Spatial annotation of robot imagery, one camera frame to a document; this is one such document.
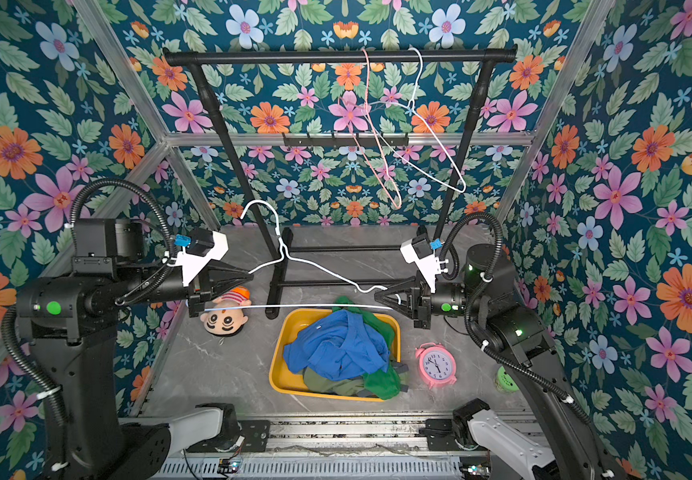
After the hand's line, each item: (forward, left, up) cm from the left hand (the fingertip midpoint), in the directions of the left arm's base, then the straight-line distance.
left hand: (247, 275), depth 51 cm
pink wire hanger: (+60, -38, -37) cm, 80 cm away
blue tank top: (-3, -14, -29) cm, 32 cm away
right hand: (-3, -24, -3) cm, 24 cm away
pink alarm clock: (-4, -40, -43) cm, 59 cm away
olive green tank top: (-6, -6, -45) cm, 45 cm away
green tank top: (-10, -24, -36) cm, 45 cm away
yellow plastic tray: (+11, +2, -40) cm, 42 cm away
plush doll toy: (+11, +20, -37) cm, 44 cm away
